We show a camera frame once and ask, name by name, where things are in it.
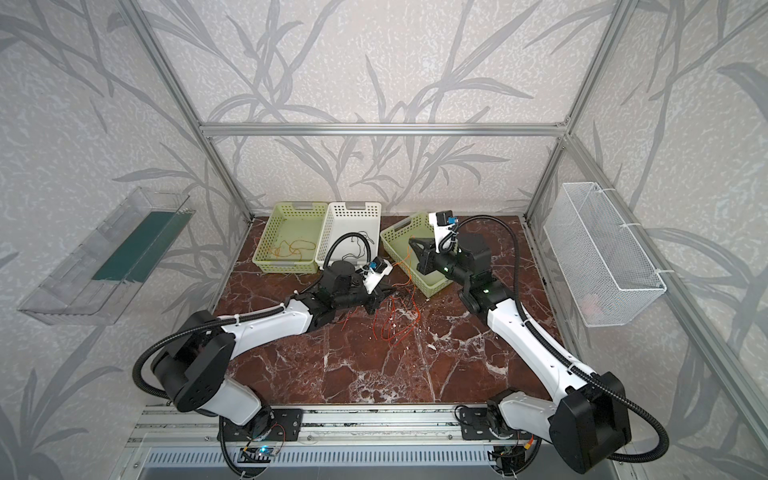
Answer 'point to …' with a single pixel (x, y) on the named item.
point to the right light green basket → (396, 240)
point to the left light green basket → (291, 238)
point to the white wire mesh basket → (609, 278)
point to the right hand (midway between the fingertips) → (412, 232)
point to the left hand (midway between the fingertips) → (398, 281)
